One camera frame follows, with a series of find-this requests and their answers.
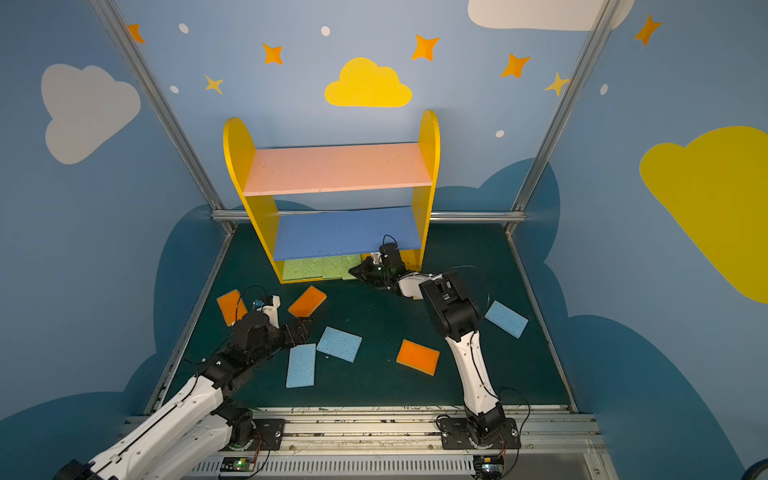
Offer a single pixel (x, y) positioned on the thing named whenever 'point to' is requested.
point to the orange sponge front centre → (419, 357)
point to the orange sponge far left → (232, 307)
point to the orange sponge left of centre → (308, 303)
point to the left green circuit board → (237, 464)
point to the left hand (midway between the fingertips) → (301, 320)
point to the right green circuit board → (488, 466)
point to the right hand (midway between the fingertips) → (349, 267)
